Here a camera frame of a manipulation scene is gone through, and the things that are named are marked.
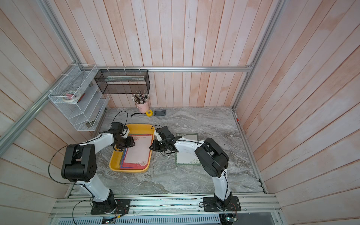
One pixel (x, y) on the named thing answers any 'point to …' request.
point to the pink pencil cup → (142, 108)
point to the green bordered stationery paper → (182, 158)
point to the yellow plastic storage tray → (115, 161)
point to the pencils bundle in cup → (140, 96)
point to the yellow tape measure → (149, 115)
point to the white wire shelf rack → (85, 114)
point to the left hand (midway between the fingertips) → (131, 145)
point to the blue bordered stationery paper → (121, 167)
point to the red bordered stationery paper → (138, 156)
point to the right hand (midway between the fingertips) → (150, 148)
